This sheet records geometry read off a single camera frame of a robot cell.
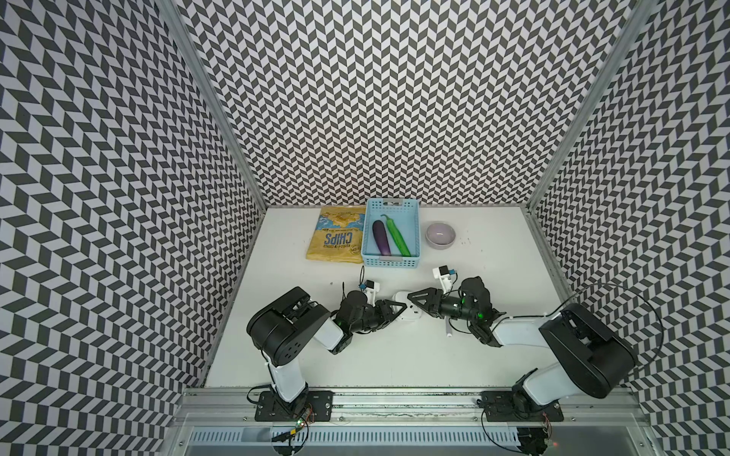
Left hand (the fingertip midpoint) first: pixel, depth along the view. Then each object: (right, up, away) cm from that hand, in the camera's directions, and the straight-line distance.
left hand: (404, 313), depth 86 cm
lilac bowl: (+16, +23, +22) cm, 35 cm away
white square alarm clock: (+2, 0, 0) cm, 2 cm away
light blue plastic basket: (+3, +31, +29) cm, 43 cm away
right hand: (+1, +4, -4) cm, 6 cm away
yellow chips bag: (-23, +24, +22) cm, 40 cm away
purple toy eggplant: (-7, +22, +19) cm, 30 cm away
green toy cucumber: (-1, +23, +22) cm, 32 cm away
